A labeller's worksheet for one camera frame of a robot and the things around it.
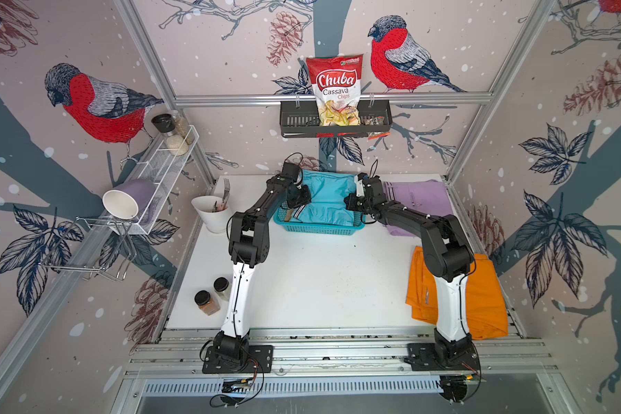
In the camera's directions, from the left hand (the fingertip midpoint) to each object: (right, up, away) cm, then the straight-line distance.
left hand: (313, 194), depth 106 cm
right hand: (+13, -3, -2) cm, 13 cm away
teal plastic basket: (-12, -12, -8) cm, 19 cm away
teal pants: (+6, -5, -2) cm, 8 cm away
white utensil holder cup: (-39, -7, -9) cm, 40 cm away
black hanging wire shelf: (-5, +28, -11) cm, 31 cm away
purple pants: (+50, -1, +5) cm, 51 cm away
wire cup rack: (-50, -13, -48) cm, 70 cm away
